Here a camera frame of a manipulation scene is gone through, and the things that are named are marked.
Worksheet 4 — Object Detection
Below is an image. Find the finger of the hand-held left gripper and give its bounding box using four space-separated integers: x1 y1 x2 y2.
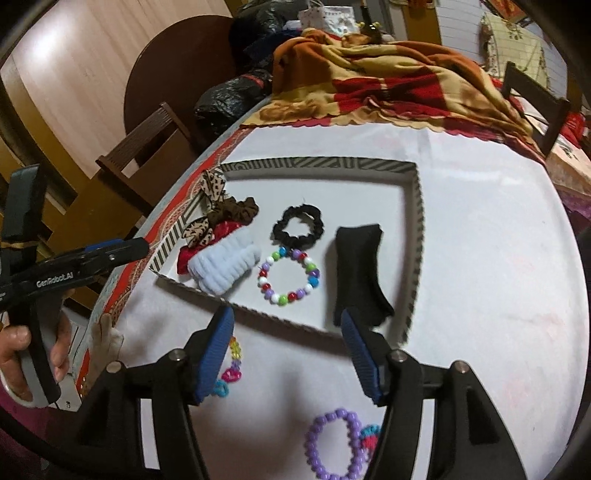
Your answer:
76 237 150 278

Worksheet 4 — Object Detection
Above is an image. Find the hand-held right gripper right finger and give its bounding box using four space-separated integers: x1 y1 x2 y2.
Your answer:
340 308 527 480

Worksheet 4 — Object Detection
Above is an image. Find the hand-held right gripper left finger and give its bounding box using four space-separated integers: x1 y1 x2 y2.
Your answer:
76 302 236 480

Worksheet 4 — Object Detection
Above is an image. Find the colourful plastic link bracelet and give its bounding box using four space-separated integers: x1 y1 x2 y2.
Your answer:
211 336 243 398

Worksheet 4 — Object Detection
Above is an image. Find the red scrunchie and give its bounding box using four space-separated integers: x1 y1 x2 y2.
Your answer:
177 220 241 277

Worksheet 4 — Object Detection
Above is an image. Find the white fluffy headband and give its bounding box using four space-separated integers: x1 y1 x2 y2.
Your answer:
188 228 262 296

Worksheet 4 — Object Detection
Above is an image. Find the black fabric headband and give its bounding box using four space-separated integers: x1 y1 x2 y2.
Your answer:
333 224 395 328

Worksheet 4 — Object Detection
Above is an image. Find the multicolour bead bracelet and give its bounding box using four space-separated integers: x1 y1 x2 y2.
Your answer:
257 246 321 308

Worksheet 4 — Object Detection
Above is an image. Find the leopard print bow hair tie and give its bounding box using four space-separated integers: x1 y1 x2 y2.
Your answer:
182 168 229 245

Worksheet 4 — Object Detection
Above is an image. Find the brown scrunchie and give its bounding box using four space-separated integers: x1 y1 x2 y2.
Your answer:
205 196 260 227

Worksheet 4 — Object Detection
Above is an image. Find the black scrunchie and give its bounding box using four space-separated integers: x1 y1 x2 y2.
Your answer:
272 203 325 252

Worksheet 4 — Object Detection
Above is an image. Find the striped cardboard box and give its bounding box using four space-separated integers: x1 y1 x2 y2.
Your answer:
148 157 426 347

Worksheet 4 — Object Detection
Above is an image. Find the person's left forearm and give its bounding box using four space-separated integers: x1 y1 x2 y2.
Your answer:
0 375 56 444

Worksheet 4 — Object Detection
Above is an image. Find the person's left hand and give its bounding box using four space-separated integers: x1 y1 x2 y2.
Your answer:
0 288 74 402

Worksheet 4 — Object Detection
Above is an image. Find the red patterned tablecloth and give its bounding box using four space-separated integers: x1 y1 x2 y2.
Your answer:
69 127 252 411

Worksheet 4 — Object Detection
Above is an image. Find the teal red crochet accessory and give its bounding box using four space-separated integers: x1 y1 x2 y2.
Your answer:
358 424 384 457

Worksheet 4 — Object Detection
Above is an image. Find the beige fabric accessory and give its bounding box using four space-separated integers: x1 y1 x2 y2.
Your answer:
90 314 124 384

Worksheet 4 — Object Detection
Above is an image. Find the white tablecloth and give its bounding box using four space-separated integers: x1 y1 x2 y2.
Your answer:
99 122 589 480

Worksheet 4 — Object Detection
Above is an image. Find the black plastic bag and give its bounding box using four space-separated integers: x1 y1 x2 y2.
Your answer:
194 69 274 139
229 4 305 70

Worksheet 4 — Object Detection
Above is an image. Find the pink floral tablecloth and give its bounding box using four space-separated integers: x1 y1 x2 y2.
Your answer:
545 134 591 217

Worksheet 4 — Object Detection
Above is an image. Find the orange red yellow blanket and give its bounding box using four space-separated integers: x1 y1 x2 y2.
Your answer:
240 28 550 158

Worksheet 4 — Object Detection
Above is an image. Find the white paper gift bag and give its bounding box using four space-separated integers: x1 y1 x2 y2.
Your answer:
298 4 356 35

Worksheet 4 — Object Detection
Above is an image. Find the dark wooden chair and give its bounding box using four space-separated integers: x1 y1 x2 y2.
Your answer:
501 61 572 158

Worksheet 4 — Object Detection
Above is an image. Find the red bag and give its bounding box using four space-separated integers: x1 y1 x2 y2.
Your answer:
561 111 589 149

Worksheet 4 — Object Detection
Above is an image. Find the green plaid cloth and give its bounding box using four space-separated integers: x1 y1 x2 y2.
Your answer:
478 11 552 88

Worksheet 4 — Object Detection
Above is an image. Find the purple bead bracelet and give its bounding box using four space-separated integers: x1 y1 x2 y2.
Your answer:
303 408 370 480

